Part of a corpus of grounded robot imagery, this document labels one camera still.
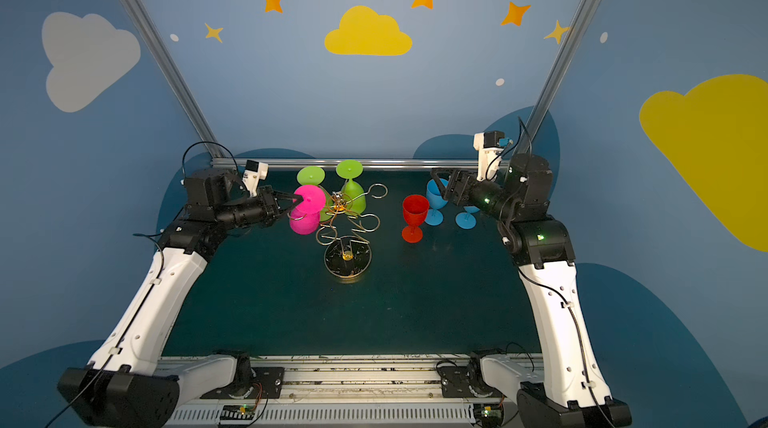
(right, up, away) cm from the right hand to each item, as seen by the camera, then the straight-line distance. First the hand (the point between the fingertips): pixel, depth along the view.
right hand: (447, 168), depth 62 cm
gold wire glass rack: (-26, -24, +34) cm, 49 cm away
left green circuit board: (-50, -60, +11) cm, 79 cm away
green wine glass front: (-32, 0, +18) cm, 37 cm away
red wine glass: (-4, -9, +29) cm, 31 cm away
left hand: (-33, -6, +7) cm, 34 cm away
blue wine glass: (+3, -7, +34) cm, 35 cm away
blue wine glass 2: (+16, -14, +46) cm, 50 cm away
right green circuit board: (+13, -61, +11) cm, 63 cm away
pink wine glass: (-31, -8, +7) cm, 33 cm away
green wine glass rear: (-23, -5, +24) cm, 34 cm away
